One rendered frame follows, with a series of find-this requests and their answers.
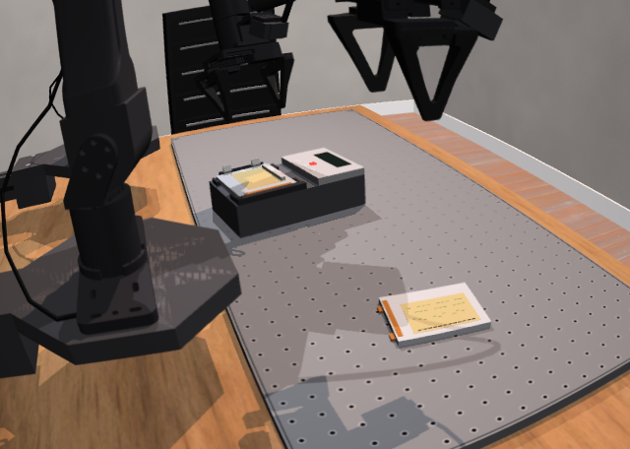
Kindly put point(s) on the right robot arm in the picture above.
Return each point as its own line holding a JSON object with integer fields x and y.
{"x": 106, "y": 131}

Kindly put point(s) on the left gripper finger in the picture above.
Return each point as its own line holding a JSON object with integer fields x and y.
{"x": 220, "y": 77}
{"x": 268, "y": 73}

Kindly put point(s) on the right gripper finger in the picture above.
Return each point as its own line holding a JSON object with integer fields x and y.
{"x": 405, "y": 45}
{"x": 343, "y": 26}

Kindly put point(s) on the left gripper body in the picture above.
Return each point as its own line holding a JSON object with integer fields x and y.
{"x": 251, "y": 49}

